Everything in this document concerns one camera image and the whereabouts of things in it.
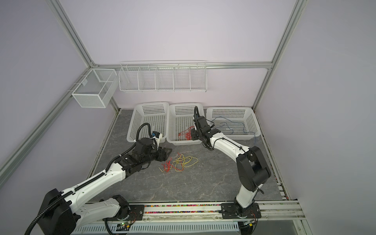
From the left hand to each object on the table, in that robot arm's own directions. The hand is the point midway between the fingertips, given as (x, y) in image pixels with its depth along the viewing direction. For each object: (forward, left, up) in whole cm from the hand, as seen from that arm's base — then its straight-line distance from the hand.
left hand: (167, 150), depth 81 cm
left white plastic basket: (+41, +13, -13) cm, 45 cm away
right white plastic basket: (+32, -57, -9) cm, 65 cm away
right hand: (+13, -17, -2) cm, 21 cm away
